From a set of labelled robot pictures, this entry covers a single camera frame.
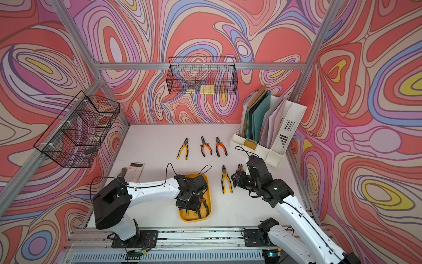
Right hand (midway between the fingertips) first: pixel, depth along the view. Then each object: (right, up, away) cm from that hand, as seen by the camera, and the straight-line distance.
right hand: (236, 182), depth 75 cm
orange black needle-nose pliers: (-18, +15, +33) cm, 40 cm away
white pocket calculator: (-56, +1, +19) cm, 60 cm away
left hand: (-19, -15, +6) cm, 25 cm away
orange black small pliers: (-16, -11, +9) cm, 22 cm away
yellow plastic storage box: (-21, -18, +6) cm, 28 cm away
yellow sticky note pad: (-14, +48, +16) cm, 52 cm away
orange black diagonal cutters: (+6, +3, +22) cm, 23 cm away
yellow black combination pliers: (-4, -1, +19) cm, 19 cm away
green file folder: (+16, +33, +16) cm, 40 cm away
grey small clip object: (-62, +1, +19) cm, 65 cm away
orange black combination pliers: (-8, +15, +31) cm, 36 cm away
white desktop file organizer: (+37, +35, +22) cm, 55 cm away
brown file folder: (+18, +48, +19) cm, 55 cm away
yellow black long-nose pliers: (-28, +15, +32) cm, 45 cm away
